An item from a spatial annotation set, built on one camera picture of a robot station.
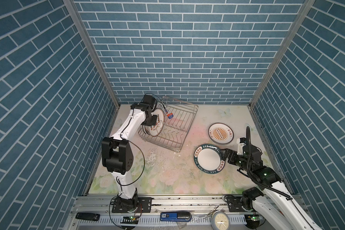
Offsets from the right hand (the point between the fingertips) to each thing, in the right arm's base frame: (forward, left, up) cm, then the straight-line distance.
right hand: (224, 150), depth 79 cm
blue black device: (-32, +24, -9) cm, 41 cm away
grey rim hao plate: (+2, +7, -17) cm, 18 cm away
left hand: (+15, +45, +2) cm, 47 cm away
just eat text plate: (+15, +43, -6) cm, 46 cm away
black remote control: (-35, +63, -9) cm, 72 cm away
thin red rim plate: (+19, -2, -11) cm, 22 cm away
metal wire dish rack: (+32, +28, -11) cm, 44 cm away
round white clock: (-31, +3, -10) cm, 33 cm away
